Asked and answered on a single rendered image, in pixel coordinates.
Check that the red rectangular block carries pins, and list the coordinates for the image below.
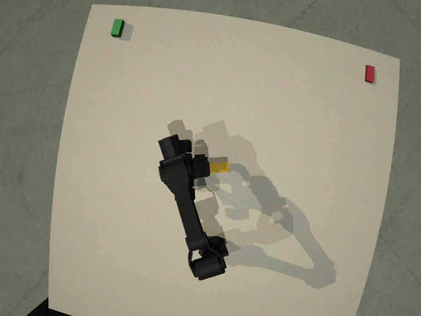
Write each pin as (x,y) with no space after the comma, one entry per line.
(369,74)

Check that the green rectangular block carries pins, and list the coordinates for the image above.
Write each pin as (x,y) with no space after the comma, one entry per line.
(117,28)

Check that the yellow bar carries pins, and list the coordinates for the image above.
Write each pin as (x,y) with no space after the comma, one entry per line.
(219,167)

